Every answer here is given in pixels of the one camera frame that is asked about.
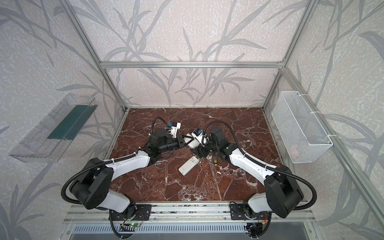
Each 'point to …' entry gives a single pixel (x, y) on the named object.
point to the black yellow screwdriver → (215, 161)
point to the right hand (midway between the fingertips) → (196, 140)
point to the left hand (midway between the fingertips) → (195, 136)
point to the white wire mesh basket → (302, 133)
